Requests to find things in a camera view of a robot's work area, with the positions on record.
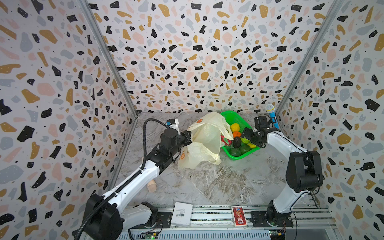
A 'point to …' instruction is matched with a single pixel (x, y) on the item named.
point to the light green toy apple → (245, 140)
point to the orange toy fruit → (236, 134)
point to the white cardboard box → (182, 214)
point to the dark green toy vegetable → (243, 149)
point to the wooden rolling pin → (152, 186)
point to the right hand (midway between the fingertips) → (245, 133)
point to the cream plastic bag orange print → (208, 134)
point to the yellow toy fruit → (235, 127)
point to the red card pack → (239, 215)
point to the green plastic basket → (232, 118)
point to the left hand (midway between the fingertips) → (192, 129)
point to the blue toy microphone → (270, 108)
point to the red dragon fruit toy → (227, 142)
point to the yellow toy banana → (252, 145)
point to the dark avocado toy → (237, 142)
